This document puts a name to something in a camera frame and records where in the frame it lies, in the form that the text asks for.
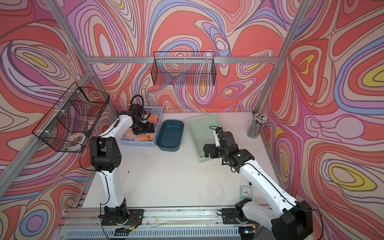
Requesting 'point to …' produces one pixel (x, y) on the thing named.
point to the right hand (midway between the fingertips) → (212, 151)
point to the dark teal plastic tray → (169, 135)
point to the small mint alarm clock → (245, 191)
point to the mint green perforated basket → (200, 131)
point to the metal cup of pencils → (259, 120)
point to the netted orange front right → (143, 137)
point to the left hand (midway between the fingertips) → (150, 131)
